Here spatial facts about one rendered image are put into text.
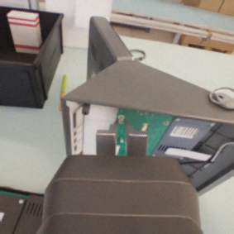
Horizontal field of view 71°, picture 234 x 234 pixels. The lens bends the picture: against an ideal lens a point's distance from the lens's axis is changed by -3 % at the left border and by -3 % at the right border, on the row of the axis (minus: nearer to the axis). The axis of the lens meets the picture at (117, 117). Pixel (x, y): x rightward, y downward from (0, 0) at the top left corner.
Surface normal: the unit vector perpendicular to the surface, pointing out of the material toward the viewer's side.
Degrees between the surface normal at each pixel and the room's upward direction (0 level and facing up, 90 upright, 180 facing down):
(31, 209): 0
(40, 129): 0
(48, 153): 0
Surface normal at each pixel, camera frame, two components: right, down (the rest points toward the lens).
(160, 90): 0.17, -0.66
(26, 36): 0.02, 0.75
